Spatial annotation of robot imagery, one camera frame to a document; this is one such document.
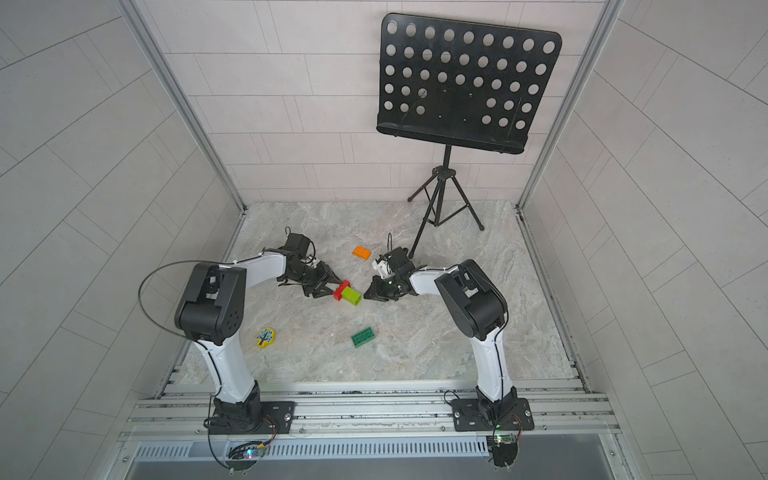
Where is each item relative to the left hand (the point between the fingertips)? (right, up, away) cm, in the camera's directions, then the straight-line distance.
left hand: (344, 280), depth 95 cm
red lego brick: (-1, -2, -3) cm, 4 cm away
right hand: (+7, -5, -1) cm, 9 cm away
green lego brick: (+8, -14, -11) cm, 19 cm away
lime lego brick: (+3, -4, -4) cm, 6 cm away
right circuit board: (+42, -34, -27) cm, 60 cm away
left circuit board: (-17, -34, -29) cm, 48 cm away
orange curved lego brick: (+5, +8, +8) cm, 12 cm away
